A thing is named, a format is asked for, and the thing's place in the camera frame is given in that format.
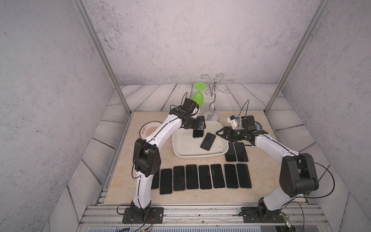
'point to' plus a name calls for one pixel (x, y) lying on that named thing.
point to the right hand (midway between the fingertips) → (219, 134)
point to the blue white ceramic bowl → (259, 126)
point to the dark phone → (230, 155)
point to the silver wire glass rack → (215, 84)
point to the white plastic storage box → (184, 145)
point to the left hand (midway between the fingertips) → (203, 126)
